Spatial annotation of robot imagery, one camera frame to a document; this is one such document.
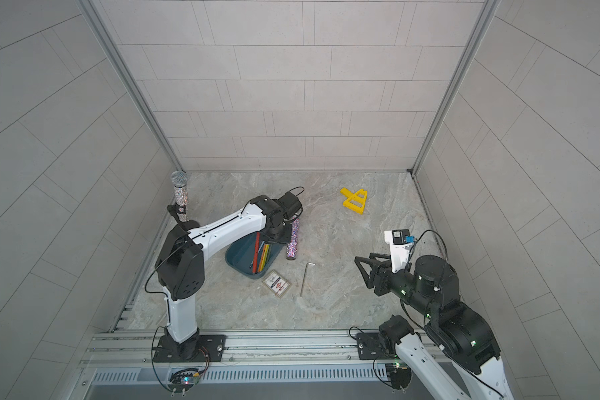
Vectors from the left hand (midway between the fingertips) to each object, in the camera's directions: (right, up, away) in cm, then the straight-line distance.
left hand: (288, 241), depth 88 cm
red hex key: (-12, -4, +2) cm, 13 cm away
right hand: (+20, +1, -27) cm, 34 cm away
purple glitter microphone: (+1, -2, +1) cm, 3 cm away
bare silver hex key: (+7, -9, 0) cm, 11 cm away
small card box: (-3, -13, -5) cm, 15 cm away
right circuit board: (+33, -32, -21) cm, 50 cm away
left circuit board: (-26, -33, -22) cm, 47 cm away
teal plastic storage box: (-17, -4, -3) cm, 17 cm away
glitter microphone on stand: (-33, +21, -11) cm, 41 cm away
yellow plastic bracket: (+27, +15, +18) cm, 36 cm away
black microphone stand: (-40, +5, +6) cm, 41 cm away
